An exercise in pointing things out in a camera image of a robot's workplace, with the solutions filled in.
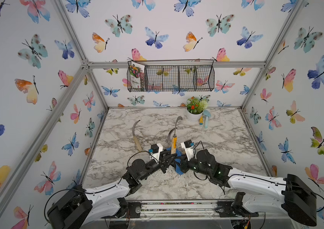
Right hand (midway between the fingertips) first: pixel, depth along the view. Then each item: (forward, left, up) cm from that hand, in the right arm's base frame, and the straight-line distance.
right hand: (174, 156), depth 73 cm
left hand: (0, 0, +3) cm, 4 cm away
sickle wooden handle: (+16, +25, -18) cm, 34 cm away
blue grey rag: (-5, -2, -1) cm, 5 cm away
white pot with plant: (+39, -14, -5) cm, 42 cm away
